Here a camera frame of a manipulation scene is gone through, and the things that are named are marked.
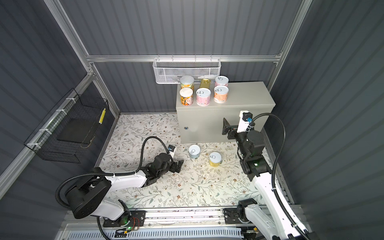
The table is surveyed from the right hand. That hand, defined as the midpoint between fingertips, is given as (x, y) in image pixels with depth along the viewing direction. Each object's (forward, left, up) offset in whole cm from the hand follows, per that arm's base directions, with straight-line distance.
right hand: (236, 118), depth 68 cm
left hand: (-5, +31, -29) cm, 43 cm away
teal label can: (0, +21, -29) cm, 36 cm away
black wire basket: (-13, +82, +2) cm, 83 cm away
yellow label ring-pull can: (-5, +8, -30) cm, 32 cm away
